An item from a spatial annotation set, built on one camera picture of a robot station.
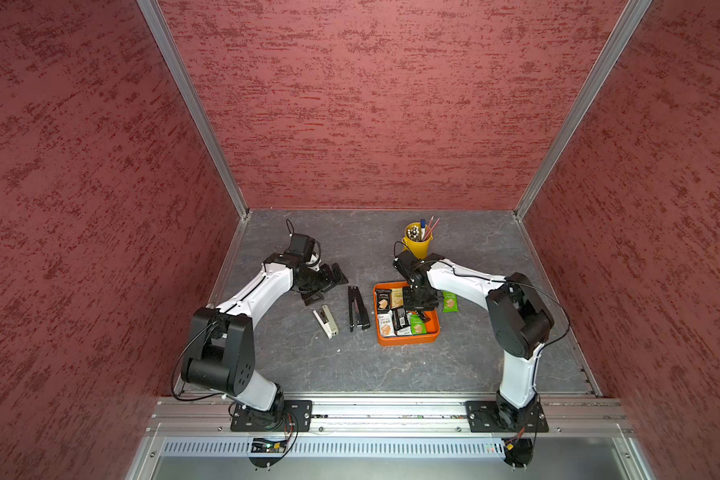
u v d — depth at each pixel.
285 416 0.73
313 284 0.76
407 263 0.77
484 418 0.74
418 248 1.03
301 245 0.72
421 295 0.78
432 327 0.90
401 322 0.87
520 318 0.50
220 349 0.45
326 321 0.89
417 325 0.89
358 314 0.90
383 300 0.92
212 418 0.74
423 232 1.02
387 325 0.87
